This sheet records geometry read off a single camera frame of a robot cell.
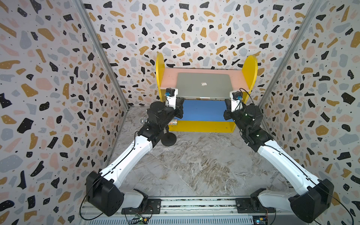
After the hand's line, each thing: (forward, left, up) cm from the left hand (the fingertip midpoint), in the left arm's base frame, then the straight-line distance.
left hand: (184, 98), depth 69 cm
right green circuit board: (-46, -38, -42) cm, 73 cm away
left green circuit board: (-45, +24, -42) cm, 66 cm away
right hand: (0, -22, -1) cm, 22 cm away
